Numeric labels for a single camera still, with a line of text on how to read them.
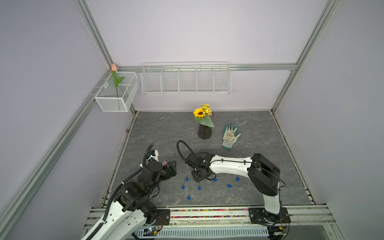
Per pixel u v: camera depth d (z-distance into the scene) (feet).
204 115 2.83
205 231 2.32
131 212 1.55
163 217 2.41
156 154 2.16
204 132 3.26
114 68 2.94
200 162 2.27
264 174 1.58
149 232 2.38
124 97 2.57
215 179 2.83
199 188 2.71
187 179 2.82
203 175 2.47
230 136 3.43
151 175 1.66
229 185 2.72
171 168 2.14
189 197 2.64
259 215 2.42
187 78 3.24
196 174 2.64
